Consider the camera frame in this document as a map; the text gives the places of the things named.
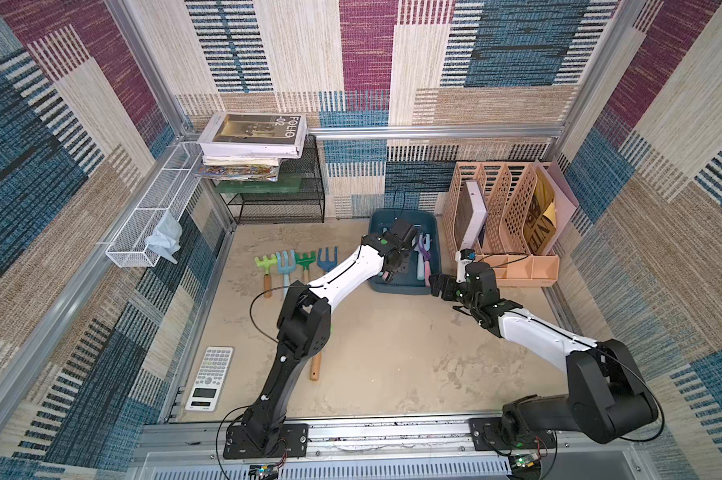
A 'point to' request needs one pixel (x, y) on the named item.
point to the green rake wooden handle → (305, 262)
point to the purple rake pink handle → (427, 266)
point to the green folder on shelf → (280, 185)
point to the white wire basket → (129, 249)
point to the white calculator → (215, 367)
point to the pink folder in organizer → (566, 202)
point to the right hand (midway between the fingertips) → (442, 275)
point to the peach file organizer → (509, 194)
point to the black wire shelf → (305, 207)
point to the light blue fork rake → (286, 267)
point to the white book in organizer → (471, 214)
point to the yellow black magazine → (540, 220)
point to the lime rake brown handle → (267, 263)
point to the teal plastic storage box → (406, 279)
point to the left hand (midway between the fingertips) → (398, 259)
